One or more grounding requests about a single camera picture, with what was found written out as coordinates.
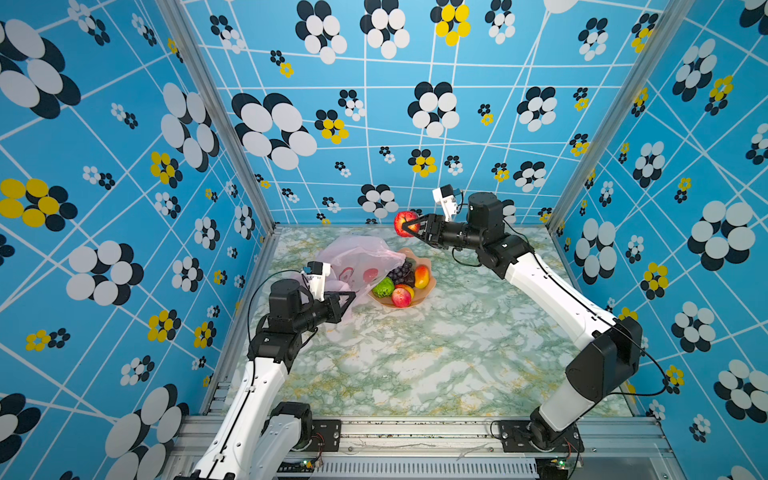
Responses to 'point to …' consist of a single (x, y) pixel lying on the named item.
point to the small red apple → (401, 298)
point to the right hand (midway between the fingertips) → (407, 229)
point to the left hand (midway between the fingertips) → (355, 294)
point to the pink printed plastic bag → (358, 264)
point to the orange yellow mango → (422, 276)
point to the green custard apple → (385, 288)
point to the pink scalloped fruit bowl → (418, 294)
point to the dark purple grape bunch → (404, 274)
